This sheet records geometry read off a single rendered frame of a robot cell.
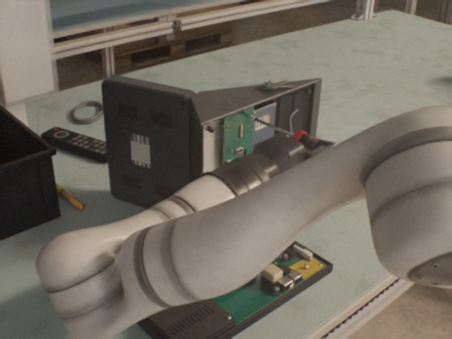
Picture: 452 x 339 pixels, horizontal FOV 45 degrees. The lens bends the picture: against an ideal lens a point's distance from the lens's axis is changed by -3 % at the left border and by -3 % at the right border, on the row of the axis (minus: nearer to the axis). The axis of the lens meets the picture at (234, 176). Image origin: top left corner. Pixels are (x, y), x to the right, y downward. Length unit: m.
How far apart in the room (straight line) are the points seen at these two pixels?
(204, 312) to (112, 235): 0.22
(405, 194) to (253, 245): 0.12
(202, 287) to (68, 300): 0.13
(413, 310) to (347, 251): 1.47
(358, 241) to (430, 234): 0.53
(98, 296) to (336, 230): 0.47
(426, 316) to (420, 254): 1.94
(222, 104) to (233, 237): 0.36
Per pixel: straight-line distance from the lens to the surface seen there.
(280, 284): 0.74
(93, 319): 0.51
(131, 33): 2.23
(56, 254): 0.50
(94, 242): 0.50
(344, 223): 0.90
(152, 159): 0.85
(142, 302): 0.47
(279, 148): 0.63
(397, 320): 2.23
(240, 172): 0.59
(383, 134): 0.38
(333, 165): 0.40
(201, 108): 0.74
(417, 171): 0.35
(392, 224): 0.35
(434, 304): 2.35
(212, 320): 0.68
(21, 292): 0.79
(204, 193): 0.56
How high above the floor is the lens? 1.51
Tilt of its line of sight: 31 degrees down
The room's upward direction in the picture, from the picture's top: 2 degrees clockwise
